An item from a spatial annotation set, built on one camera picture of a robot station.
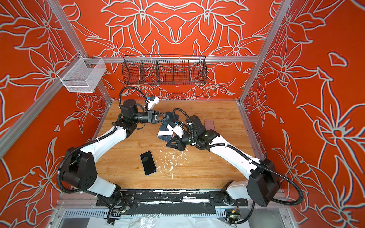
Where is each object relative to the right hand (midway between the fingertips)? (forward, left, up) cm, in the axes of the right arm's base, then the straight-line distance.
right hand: (166, 144), depth 70 cm
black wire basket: (+55, +4, +8) cm, 56 cm away
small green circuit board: (-29, -33, -22) cm, 49 cm away
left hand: (+9, -1, +9) cm, 13 cm away
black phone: (0, +14, -25) cm, 29 cm away
